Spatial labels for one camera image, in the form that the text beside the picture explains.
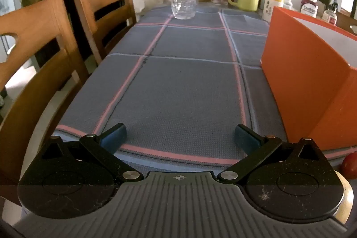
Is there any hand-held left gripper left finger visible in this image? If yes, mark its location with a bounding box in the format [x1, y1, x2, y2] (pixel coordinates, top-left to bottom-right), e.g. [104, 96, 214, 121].
[39, 123, 144, 183]

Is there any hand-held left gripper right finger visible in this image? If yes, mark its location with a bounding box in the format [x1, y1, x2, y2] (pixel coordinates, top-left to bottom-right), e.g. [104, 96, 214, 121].
[217, 124, 325, 184]

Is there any orange cardboard box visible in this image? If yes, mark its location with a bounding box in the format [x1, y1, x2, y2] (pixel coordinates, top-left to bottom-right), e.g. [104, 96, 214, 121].
[261, 6, 357, 151]

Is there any red tomato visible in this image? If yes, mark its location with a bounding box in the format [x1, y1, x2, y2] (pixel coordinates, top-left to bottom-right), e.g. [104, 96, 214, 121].
[340, 153, 357, 180]

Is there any white bottle yellow lid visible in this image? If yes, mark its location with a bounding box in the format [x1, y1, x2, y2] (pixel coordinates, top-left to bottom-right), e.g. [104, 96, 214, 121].
[264, 0, 284, 21]

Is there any yellow-green mug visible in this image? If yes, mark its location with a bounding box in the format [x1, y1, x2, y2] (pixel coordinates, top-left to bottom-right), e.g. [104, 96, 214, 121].
[227, 0, 260, 12]

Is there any maroon vitamin bottle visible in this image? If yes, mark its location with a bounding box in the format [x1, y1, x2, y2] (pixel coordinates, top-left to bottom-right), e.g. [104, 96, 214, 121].
[300, 0, 318, 18]

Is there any clear glass mug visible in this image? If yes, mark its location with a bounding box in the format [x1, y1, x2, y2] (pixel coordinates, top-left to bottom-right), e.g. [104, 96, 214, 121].
[171, 0, 199, 20]

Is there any dark glass bottle red label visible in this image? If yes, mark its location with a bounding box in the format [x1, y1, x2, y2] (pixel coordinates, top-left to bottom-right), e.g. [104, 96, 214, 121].
[321, 1, 338, 25]

